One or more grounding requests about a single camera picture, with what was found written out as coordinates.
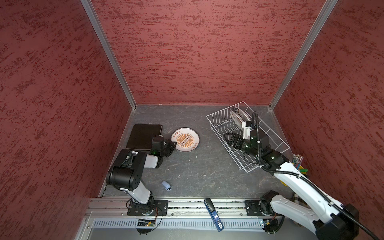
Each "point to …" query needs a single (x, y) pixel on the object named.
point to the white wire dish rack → (231, 120)
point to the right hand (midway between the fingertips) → (227, 139)
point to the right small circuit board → (270, 226)
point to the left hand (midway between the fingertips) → (178, 144)
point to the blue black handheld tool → (217, 221)
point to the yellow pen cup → (297, 160)
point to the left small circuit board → (143, 222)
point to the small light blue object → (166, 185)
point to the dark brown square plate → (142, 136)
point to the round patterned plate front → (187, 139)
